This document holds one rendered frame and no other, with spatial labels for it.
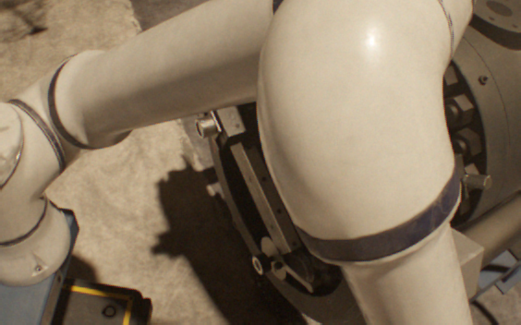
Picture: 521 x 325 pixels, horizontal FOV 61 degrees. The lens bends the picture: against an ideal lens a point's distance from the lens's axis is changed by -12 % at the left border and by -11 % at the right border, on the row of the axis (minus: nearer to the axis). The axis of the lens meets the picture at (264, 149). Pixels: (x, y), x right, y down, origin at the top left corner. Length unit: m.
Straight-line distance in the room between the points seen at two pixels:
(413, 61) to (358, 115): 0.05
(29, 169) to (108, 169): 1.18
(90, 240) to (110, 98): 1.14
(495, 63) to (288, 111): 0.91
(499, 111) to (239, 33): 0.76
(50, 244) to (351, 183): 0.67
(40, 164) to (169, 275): 0.93
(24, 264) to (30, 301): 0.07
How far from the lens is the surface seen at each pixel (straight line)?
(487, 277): 1.54
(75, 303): 1.25
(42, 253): 0.86
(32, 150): 0.75
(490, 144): 1.08
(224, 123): 1.02
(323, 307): 1.08
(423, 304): 0.36
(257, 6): 0.43
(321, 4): 0.28
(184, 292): 1.59
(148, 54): 0.55
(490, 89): 1.10
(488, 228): 0.87
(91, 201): 1.83
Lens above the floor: 1.41
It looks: 46 degrees down
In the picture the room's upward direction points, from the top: 7 degrees clockwise
